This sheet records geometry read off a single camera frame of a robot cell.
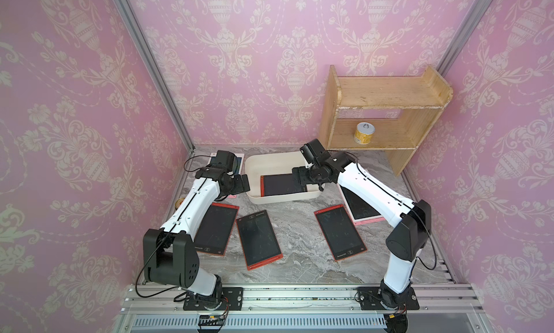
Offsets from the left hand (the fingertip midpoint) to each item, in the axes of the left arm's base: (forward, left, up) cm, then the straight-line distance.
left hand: (238, 188), depth 87 cm
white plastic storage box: (+24, -14, -11) cm, 30 cm away
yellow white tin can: (+20, -52, +13) cm, 57 cm away
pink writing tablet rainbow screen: (+21, +4, -13) cm, 25 cm away
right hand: (+2, -26, +5) cm, 27 cm away
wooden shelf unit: (+42, -69, +7) cm, 81 cm away
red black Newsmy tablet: (-13, -42, -14) cm, 47 cm away
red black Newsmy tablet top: (-13, +10, -15) cm, 22 cm away
